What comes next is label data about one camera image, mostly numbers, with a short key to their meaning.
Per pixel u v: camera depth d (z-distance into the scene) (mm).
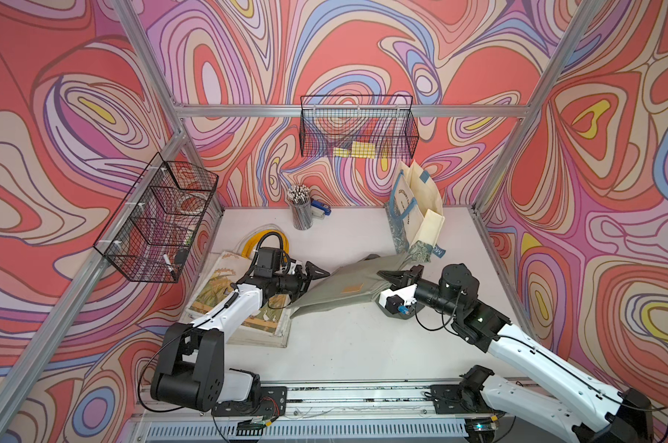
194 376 420
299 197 988
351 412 734
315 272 758
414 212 902
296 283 745
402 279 619
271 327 823
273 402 722
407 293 604
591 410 406
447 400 721
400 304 564
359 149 823
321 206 1175
